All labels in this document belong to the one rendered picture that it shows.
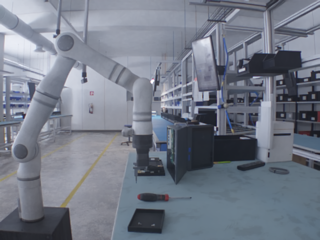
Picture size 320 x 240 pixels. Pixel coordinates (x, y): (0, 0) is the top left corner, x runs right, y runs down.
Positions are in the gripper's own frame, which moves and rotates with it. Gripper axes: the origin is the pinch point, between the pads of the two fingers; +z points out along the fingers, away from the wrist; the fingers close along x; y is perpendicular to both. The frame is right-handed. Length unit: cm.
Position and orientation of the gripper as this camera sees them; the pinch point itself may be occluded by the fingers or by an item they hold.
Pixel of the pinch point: (136, 180)
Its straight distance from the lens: 93.6
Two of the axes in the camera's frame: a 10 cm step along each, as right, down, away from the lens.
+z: 0.0, 10.0, 0.6
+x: -0.9, -0.6, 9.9
